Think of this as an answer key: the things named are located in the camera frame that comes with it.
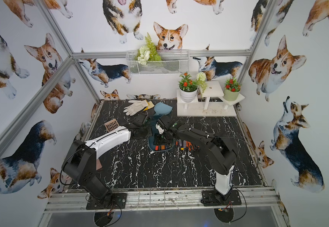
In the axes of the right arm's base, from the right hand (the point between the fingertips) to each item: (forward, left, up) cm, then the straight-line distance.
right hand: (154, 143), depth 84 cm
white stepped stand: (+36, -41, -6) cm, 55 cm away
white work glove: (+39, +19, -9) cm, 44 cm away
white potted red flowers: (+28, -21, +18) cm, 39 cm away
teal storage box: (-1, +2, -3) cm, 4 cm away
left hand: (+10, +3, 0) cm, 10 cm away
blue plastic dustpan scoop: (+35, -2, -10) cm, 36 cm away
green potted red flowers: (+31, -50, +13) cm, 61 cm away
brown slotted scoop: (+20, +35, -10) cm, 42 cm away
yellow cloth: (+39, +8, -10) cm, 41 cm away
